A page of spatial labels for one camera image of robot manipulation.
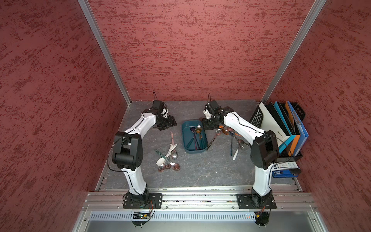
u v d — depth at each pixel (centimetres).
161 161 88
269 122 74
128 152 49
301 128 70
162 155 90
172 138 97
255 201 65
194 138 98
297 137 68
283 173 81
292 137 66
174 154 91
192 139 97
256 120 85
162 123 81
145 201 67
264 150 51
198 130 102
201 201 76
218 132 100
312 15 74
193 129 103
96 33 80
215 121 67
